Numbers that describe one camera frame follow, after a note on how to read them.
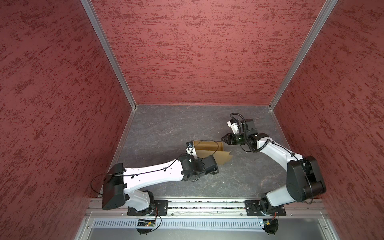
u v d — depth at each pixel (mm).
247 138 683
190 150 655
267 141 555
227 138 803
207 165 550
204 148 976
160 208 741
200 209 756
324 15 739
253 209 739
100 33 797
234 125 812
